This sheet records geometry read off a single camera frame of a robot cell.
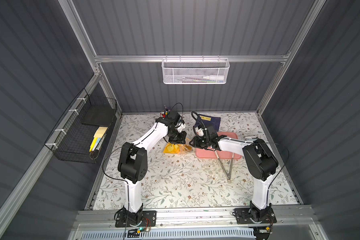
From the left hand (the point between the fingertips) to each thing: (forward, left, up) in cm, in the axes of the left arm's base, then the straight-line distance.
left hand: (187, 143), depth 88 cm
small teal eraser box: (+11, -45, -12) cm, 48 cm away
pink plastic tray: (-1, -9, -10) cm, 14 cm away
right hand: (+5, -3, -6) cm, 8 cm away
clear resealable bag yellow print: (0, +6, -6) cm, 9 cm away
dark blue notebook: (+29, -15, -11) cm, 34 cm away
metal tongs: (-16, -24, -10) cm, 30 cm away
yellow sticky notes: (-6, +45, +15) cm, 48 cm away
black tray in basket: (+10, +49, +15) cm, 52 cm away
